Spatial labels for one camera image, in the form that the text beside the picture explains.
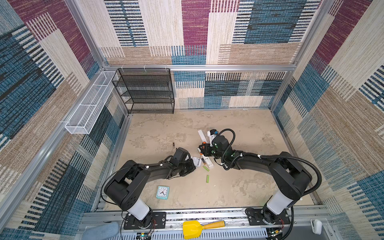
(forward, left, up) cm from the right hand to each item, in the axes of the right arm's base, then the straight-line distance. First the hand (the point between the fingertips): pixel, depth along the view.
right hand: (200, 148), depth 89 cm
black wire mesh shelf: (+45, +38, +9) cm, 59 cm away
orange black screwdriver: (-3, 0, 0) cm, 3 cm away
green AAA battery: (-15, -3, -9) cm, 17 cm away
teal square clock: (-22, +21, -6) cm, 31 cm away
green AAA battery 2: (-9, -3, -8) cm, 12 cm away
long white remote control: (-4, -3, -7) cm, 9 cm away
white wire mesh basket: (+5, +56, +25) cm, 62 cm away
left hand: (-8, +2, -7) cm, 10 cm away
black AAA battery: (+8, +17, -8) cm, 20 cm away
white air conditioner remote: (-4, +3, -8) cm, 9 cm away
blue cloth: (-39, +46, -4) cm, 60 cm away
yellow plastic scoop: (-38, +6, -8) cm, 40 cm away
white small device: (-39, -51, -6) cm, 64 cm away
